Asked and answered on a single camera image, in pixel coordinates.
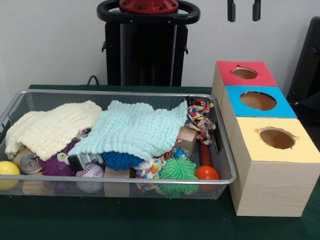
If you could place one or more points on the green spiky rubber ball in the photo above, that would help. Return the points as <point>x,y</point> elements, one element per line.
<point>177,168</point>

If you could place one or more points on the shallow silver mesh bin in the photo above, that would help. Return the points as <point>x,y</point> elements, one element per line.
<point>137,98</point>

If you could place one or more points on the light blue waffle cloth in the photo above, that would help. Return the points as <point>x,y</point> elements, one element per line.
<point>135,130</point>

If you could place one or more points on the red ball-headed stick toy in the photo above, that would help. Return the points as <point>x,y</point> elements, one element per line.
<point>207,173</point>

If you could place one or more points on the silver drink can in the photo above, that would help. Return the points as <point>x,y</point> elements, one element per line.
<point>28,162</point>

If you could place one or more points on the white baseball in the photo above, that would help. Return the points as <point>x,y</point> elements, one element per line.
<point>90,171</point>

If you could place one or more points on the dark green side-table cloth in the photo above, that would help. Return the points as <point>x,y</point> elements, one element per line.
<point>311,110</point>

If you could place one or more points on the yellow ball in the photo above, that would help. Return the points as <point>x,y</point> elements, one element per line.
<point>8,168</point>

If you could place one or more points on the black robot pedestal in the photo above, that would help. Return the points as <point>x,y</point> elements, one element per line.
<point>147,55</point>

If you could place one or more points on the cream waffle cloth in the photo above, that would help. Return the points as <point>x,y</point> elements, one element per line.
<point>50,127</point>

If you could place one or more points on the wooden box with three holes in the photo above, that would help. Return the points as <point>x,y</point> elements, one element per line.
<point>270,187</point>

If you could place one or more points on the blue spiky rubber ball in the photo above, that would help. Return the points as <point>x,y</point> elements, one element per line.
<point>117,160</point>

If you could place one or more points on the dark green tablecloth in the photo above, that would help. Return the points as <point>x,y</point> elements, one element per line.
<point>150,220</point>

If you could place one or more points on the purple monster plush toy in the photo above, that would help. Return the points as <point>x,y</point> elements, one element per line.
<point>53,167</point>

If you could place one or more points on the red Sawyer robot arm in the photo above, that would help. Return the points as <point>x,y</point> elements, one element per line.
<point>148,7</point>

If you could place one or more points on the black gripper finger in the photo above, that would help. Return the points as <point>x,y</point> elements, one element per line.
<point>231,11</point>
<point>256,11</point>

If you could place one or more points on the black upright panel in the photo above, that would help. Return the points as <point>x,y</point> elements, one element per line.
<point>305,62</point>

